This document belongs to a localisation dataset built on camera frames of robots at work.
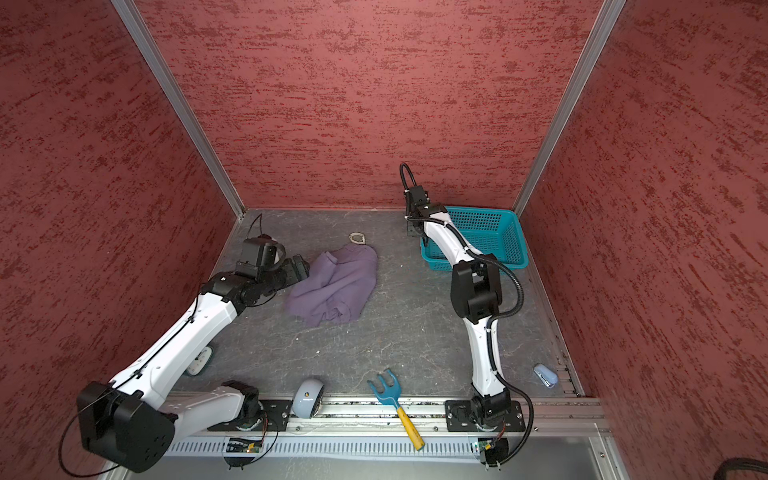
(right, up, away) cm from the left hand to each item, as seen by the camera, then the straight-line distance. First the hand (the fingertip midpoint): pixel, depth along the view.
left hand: (297, 276), depth 81 cm
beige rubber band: (+14, +11, +30) cm, 34 cm away
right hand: (+37, +13, +19) cm, 43 cm away
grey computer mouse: (+6, -27, -12) cm, 30 cm away
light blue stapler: (+69, -27, -3) cm, 74 cm away
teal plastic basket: (+63, +14, +32) cm, 72 cm away
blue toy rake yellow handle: (+26, -30, -5) cm, 40 cm away
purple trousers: (+9, -4, +6) cm, 12 cm away
